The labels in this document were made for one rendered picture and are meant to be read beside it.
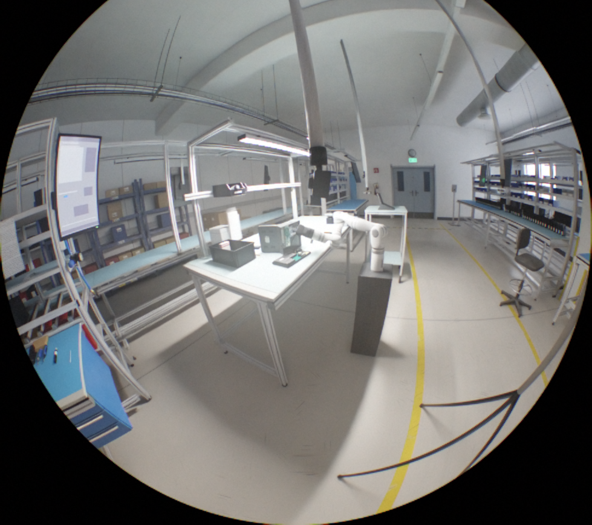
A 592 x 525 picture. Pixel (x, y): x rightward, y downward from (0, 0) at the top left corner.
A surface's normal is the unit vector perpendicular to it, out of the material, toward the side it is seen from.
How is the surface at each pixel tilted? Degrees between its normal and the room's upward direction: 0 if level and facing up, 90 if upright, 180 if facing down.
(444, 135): 90
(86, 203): 101
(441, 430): 0
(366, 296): 90
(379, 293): 90
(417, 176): 90
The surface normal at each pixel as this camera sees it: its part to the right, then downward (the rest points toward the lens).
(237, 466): -0.09, -0.97
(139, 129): 0.87, 0.04
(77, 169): 0.99, 0.11
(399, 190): -0.48, 0.25
